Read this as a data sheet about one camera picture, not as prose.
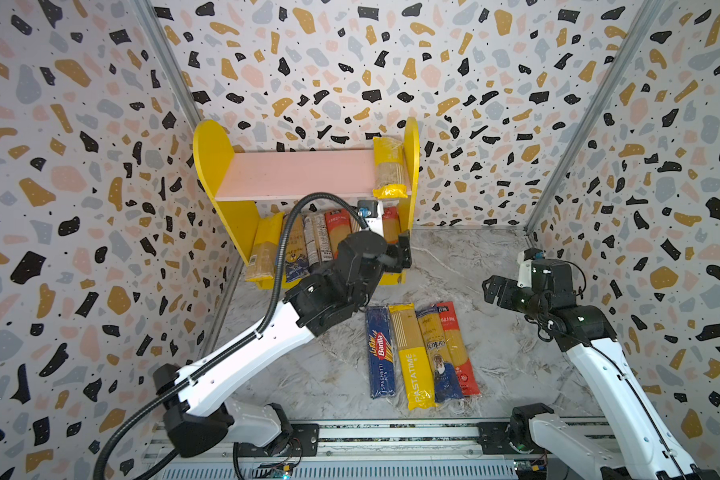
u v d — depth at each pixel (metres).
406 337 0.90
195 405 0.37
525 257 0.67
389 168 0.74
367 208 0.51
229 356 0.40
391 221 1.01
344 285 0.44
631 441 0.39
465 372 0.84
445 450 0.74
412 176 0.70
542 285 0.55
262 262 0.89
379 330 0.90
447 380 0.80
